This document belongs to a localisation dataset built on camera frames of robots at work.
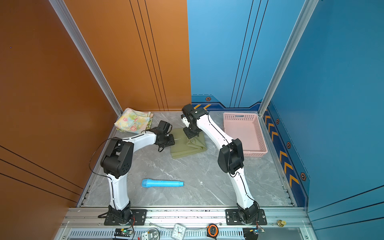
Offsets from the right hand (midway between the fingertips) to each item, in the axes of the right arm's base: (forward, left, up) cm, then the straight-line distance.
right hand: (190, 134), depth 91 cm
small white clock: (-48, +4, -11) cm, 49 cm away
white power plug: (-49, +15, -6) cm, 52 cm away
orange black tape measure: (-48, -11, -10) cm, 50 cm away
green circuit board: (-48, +32, -13) cm, 59 cm away
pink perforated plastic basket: (+16, -42, -14) cm, 47 cm away
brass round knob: (-45, -44, -11) cm, 64 cm away
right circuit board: (-48, -29, -14) cm, 58 cm away
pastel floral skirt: (+18, +42, -7) cm, 46 cm away
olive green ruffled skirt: (-3, +5, -9) cm, 10 cm away
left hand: (+3, +12, -11) cm, 17 cm away
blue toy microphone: (-26, +22, -8) cm, 35 cm away
